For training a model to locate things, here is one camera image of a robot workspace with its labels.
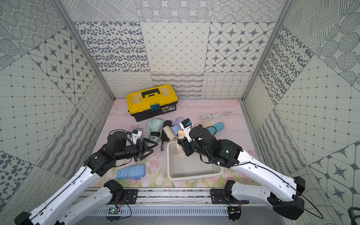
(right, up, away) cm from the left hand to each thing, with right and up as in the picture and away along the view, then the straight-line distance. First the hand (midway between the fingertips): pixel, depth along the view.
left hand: (156, 144), depth 68 cm
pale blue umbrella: (+8, +5, +25) cm, 27 cm away
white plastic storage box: (+20, -19, +18) cm, 33 cm away
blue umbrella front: (-14, -19, +12) cm, 27 cm away
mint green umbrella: (-7, +6, +30) cm, 31 cm away
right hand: (+14, +2, -1) cm, 14 cm away
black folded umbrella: (0, -2, +27) cm, 27 cm away
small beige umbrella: (+4, +2, +23) cm, 24 cm away
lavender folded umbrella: (+9, +9, +36) cm, 38 cm away
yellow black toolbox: (-10, +22, +29) cm, 38 cm away
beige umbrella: (+12, -4, -1) cm, 13 cm away
